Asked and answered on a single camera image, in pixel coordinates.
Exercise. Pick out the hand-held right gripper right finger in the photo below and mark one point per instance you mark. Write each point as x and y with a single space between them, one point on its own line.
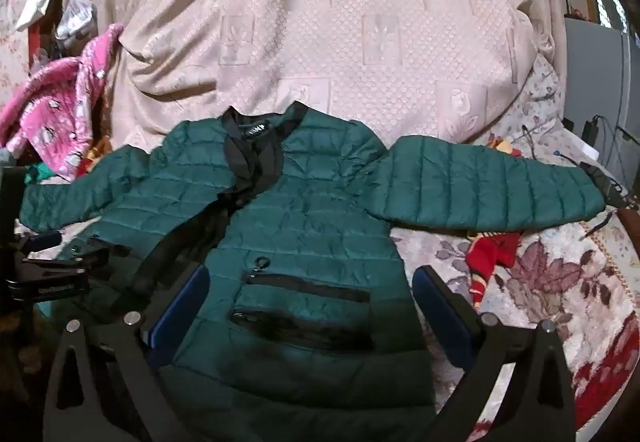
444 318

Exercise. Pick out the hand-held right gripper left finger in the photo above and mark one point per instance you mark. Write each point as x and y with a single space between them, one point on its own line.
182 308

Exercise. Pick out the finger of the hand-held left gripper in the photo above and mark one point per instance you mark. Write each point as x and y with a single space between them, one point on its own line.
65 263
42 242

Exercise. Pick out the green quilted jacket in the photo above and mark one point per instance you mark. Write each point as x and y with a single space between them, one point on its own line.
310 212

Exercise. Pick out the green cloth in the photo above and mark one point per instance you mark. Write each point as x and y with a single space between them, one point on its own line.
39 172

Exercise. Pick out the red yellow printed cloth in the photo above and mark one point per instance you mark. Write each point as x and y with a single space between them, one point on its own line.
492 252

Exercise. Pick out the floral red white blanket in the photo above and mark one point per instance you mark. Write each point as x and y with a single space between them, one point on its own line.
545 272

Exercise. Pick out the pink printed garment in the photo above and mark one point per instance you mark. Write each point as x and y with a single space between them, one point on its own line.
55 117

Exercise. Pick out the black charger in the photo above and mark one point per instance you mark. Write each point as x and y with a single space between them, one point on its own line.
602 182

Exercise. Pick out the white power strip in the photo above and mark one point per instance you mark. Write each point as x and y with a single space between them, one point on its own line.
586 153

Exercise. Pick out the grey plastic bag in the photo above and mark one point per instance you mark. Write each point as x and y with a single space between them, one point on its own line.
75 17

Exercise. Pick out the white paper sheet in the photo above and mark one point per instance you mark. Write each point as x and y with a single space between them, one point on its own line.
35 4

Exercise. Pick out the black power adapter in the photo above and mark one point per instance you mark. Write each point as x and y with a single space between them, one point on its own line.
591 128

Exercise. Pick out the grey cabinet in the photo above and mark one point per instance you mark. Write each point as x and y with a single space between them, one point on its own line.
600 72

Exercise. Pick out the beige embossed bedspread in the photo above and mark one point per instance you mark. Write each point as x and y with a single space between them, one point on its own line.
320 22

